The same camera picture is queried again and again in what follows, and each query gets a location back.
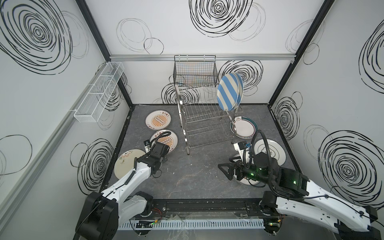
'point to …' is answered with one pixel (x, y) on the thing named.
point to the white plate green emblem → (276, 149)
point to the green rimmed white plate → (246, 128)
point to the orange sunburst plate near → (167, 137)
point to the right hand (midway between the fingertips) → (222, 166)
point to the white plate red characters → (249, 181)
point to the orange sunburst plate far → (158, 120)
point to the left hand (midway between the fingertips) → (156, 157)
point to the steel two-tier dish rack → (204, 123)
